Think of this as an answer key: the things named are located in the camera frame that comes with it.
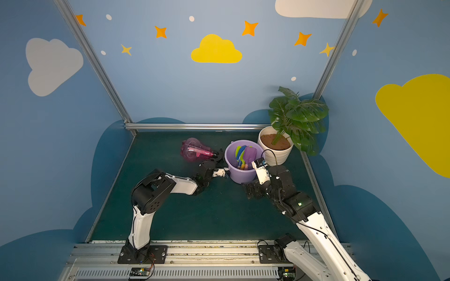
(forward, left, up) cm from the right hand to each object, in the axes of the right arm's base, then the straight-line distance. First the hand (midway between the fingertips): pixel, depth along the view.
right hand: (254, 178), depth 73 cm
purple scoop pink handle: (+22, 0, -12) cm, 25 cm away
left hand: (+21, +23, -14) cm, 34 cm away
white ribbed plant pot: (+27, -14, -11) cm, 32 cm away
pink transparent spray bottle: (+24, +34, -14) cm, 44 cm away
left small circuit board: (-34, +47, -24) cm, 62 cm away
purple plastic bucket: (+21, +6, -12) cm, 25 cm away
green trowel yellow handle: (+23, +7, -11) cm, 27 cm away
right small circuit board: (-30, -15, -25) cm, 42 cm away
